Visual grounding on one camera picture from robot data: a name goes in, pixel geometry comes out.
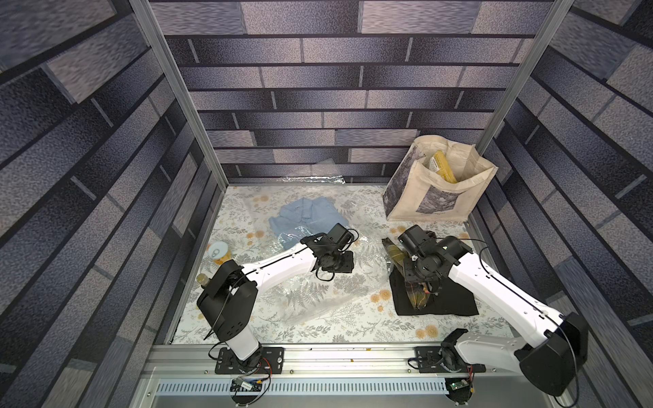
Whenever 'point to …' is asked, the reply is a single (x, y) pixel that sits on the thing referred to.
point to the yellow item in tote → (440, 165)
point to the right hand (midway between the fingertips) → (411, 271)
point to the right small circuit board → (463, 383)
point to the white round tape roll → (218, 249)
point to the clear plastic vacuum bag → (312, 303)
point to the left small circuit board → (246, 384)
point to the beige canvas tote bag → (434, 178)
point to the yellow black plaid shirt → (417, 294)
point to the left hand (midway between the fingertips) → (352, 264)
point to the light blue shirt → (303, 217)
